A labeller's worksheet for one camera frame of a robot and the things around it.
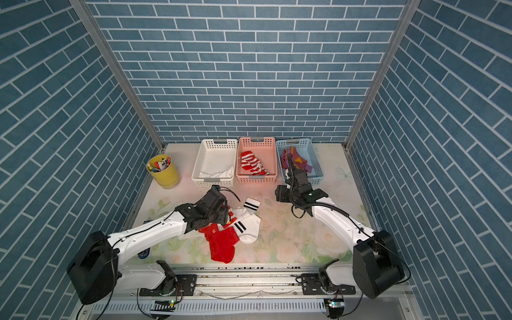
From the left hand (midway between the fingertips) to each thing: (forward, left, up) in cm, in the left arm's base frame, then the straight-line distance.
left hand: (226, 212), depth 85 cm
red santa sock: (-11, +1, -6) cm, 12 cm away
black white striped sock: (+7, -10, -7) cm, 14 cm away
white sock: (+23, +2, -2) cm, 23 cm away
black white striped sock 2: (-4, -9, -7) cm, 12 cm away
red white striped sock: (+31, -9, -3) cm, 33 cm away
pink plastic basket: (+45, -17, -7) cm, 48 cm away
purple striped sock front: (+35, -36, -5) cm, 50 cm away
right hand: (+7, -24, +5) cm, 26 cm away
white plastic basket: (+40, +12, -7) cm, 42 cm away
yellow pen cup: (+22, +34, +4) cm, 40 cm away
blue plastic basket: (+45, -42, -5) cm, 62 cm away
